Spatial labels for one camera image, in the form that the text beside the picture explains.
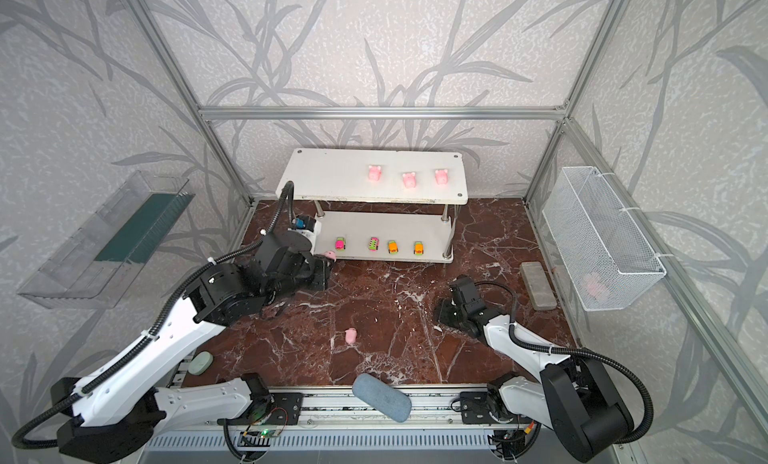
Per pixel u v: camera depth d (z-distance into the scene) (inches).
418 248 37.5
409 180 29.9
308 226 22.0
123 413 15.5
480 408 28.6
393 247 37.8
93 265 25.1
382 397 28.5
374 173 30.8
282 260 18.0
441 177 30.0
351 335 33.2
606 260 24.3
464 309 26.7
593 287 29.0
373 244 37.9
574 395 16.2
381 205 46.9
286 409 28.8
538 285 36.9
